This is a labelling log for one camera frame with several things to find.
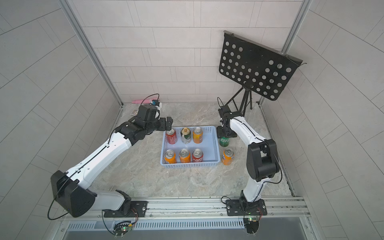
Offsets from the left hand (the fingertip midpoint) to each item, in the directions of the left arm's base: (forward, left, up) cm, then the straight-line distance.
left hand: (169, 118), depth 79 cm
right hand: (0, -32, -15) cm, 35 cm away
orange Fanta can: (-15, -32, -13) cm, 37 cm away
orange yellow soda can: (-1, -16, -14) cm, 21 cm away
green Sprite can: (-5, -31, -15) cm, 35 cm away
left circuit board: (-45, +18, -22) cm, 53 cm away
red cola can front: (-15, -16, -12) cm, 25 cm away
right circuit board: (-45, -41, -23) cm, 65 cm away
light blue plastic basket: (-2, -11, -27) cm, 29 cm away
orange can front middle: (-15, -9, -13) cm, 22 cm away
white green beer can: (-2, -9, -13) cm, 16 cm away
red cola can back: (-2, 0, -16) cm, 16 cm away
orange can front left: (-15, -1, -13) cm, 20 cm away
